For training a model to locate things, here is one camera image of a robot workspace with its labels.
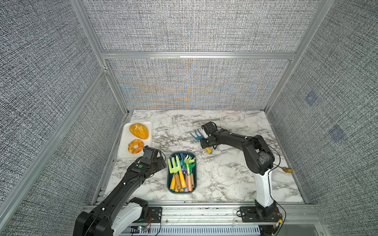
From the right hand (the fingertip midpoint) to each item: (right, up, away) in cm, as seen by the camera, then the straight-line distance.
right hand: (204, 138), depth 101 cm
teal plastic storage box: (-22, -8, -12) cm, 26 cm away
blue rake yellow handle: (-19, -22, -23) cm, 37 cm away
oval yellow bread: (-45, +6, +1) cm, 45 cm away
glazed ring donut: (-47, -7, -6) cm, 48 cm away
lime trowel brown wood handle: (-18, -16, -19) cm, 30 cm away
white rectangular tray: (-55, +1, +5) cm, 56 cm away
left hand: (-26, -12, -17) cm, 33 cm away
